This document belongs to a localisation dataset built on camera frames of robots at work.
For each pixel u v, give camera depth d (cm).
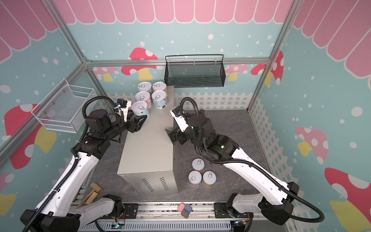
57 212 38
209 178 80
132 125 61
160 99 70
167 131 61
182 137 54
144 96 71
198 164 85
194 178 79
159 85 76
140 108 66
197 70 94
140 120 64
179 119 50
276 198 38
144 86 76
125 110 58
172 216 73
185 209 74
